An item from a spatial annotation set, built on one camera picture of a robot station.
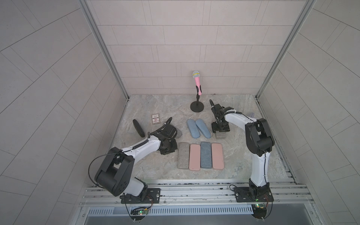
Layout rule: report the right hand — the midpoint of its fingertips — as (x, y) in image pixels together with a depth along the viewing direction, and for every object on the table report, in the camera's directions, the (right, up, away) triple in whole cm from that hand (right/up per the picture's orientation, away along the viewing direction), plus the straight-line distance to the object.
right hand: (218, 130), depth 98 cm
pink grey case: (-4, -13, -15) cm, 21 cm away
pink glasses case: (-17, -13, -17) cm, 28 cm away
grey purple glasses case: (+25, +11, +1) cm, 27 cm away
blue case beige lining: (-10, +2, -3) cm, 11 cm away
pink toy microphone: (-16, +38, -4) cm, 42 cm away
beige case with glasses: (-27, -2, -7) cm, 28 cm away
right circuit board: (+13, -34, -31) cm, 48 cm away
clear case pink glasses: (-18, +2, -4) cm, 18 cm away
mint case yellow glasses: (-24, -13, -16) cm, 32 cm away
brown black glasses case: (-54, +2, -6) cm, 55 cm away
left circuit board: (-44, -33, -33) cm, 64 cm away
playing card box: (-45, +8, +2) cm, 45 cm away
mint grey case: (0, -2, -9) cm, 10 cm away
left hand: (-28, -10, -11) cm, 32 cm away
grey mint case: (-11, -16, -18) cm, 26 cm away
